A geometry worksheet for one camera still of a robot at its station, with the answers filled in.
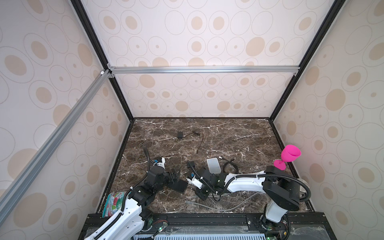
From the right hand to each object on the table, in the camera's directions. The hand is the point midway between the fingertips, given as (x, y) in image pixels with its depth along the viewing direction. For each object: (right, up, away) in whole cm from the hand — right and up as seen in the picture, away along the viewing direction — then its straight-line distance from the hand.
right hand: (196, 192), depth 84 cm
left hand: (-10, +14, -4) cm, 17 cm away
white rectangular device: (+11, +13, +8) cm, 19 cm away
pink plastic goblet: (+51, +23, -3) cm, 56 cm away
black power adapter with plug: (-3, +13, +10) cm, 17 cm away
